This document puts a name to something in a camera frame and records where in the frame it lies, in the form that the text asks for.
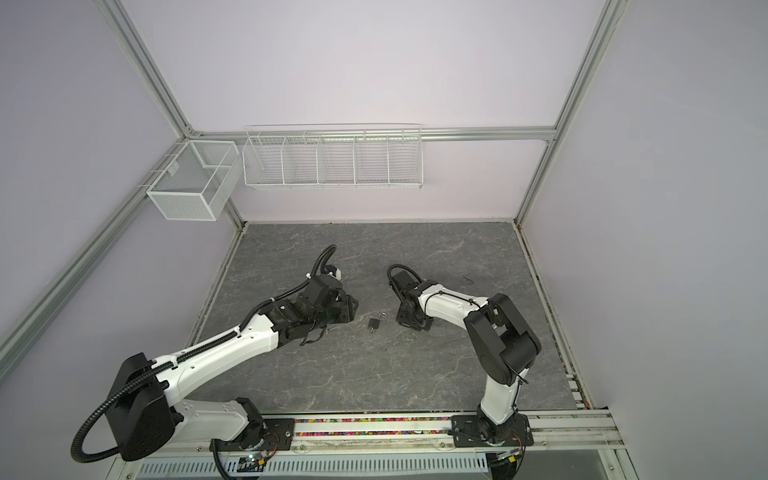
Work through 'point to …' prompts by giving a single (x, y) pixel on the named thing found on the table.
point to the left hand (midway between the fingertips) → (352, 308)
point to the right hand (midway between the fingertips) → (410, 323)
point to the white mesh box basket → (199, 181)
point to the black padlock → (373, 324)
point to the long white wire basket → (330, 156)
